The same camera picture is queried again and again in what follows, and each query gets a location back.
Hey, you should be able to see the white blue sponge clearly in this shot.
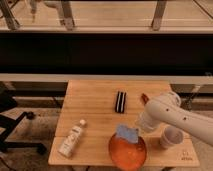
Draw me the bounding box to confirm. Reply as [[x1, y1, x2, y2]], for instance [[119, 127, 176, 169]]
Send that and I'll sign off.
[[116, 124, 138, 144]]

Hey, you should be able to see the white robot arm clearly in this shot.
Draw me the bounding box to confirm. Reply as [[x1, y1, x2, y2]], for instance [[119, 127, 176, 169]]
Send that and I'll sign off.
[[136, 91, 213, 146]]

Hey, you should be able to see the orange ceramic bowl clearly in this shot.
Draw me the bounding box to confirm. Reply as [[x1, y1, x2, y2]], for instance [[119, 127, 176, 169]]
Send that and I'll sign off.
[[108, 134, 147, 171]]

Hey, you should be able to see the wooden table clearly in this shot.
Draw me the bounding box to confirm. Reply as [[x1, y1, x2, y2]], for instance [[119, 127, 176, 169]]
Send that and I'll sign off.
[[48, 80, 199, 167]]

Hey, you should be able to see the red brown tool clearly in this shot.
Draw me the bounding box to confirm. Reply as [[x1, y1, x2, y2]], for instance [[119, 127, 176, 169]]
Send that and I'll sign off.
[[141, 93, 149, 105]]

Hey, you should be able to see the white plastic bottle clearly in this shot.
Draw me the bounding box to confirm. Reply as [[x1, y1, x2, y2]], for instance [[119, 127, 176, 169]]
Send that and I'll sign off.
[[58, 119, 87, 157]]

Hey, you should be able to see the white paper cup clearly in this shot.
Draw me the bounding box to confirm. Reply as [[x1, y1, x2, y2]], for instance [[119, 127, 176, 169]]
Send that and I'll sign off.
[[159, 126, 184, 149]]

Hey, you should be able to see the black office chair base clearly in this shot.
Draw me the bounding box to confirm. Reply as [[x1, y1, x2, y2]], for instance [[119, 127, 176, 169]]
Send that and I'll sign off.
[[0, 90, 46, 155]]

